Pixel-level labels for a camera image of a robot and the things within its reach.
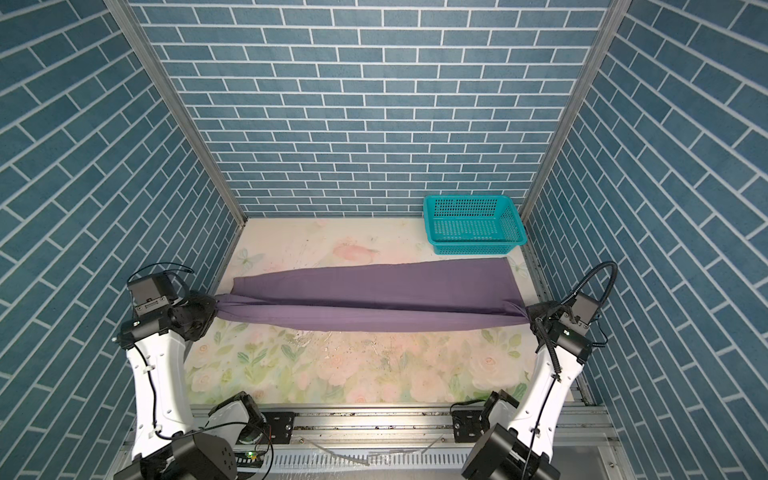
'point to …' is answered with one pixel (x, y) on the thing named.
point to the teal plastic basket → (473, 224)
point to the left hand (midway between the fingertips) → (217, 300)
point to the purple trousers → (410, 296)
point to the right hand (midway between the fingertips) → (535, 305)
